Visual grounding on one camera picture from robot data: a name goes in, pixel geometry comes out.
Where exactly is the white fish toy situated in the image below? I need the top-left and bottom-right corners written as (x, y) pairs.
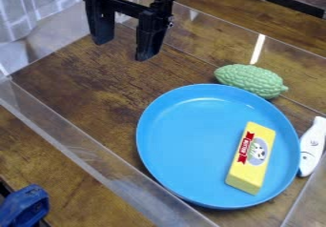
top-left (298, 116), bottom-right (326, 177)

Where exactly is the blue clamp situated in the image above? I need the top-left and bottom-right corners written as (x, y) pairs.
top-left (0, 184), bottom-right (50, 227)

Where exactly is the grey white patterned curtain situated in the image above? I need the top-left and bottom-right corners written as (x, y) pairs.
top-left (0, 0), bottom-right (82, 45)

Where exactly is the yellow butter block toy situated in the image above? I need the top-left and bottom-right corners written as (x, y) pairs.
top-left (226, 121), bottom-right (277, 195)

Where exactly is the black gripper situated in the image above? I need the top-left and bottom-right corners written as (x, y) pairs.
top-left (84, 0), bottom-right (177, 61)

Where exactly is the green bitter gourd toy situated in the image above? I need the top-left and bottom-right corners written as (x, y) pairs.
top-left (214, 64), bottom-right (289, 99)

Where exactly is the blue round plastic tray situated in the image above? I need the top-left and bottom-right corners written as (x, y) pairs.
top-left (136, 84), bottom-right (301, 209)

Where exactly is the clear acrylic enclosure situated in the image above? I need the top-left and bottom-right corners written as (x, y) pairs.
top-left (0, 0), bottom-right (326, 227)

